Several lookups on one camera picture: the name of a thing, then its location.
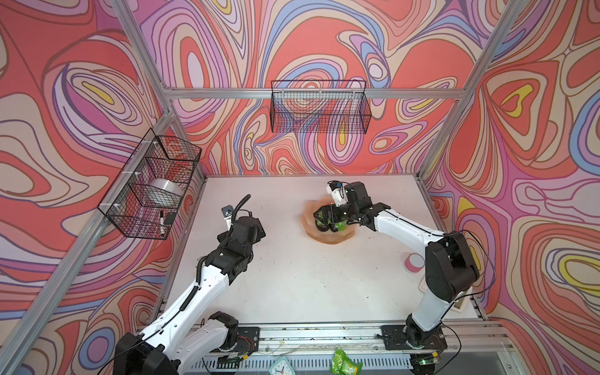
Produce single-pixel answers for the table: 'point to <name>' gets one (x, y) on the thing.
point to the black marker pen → (162, 223)
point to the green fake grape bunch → (341, 225)
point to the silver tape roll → (164, 191)
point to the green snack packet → (342, 365)
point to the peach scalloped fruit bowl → (308, 223)
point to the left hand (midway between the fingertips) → (248, 224)
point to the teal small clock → (282, 366)
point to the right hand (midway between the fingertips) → (325, 216)
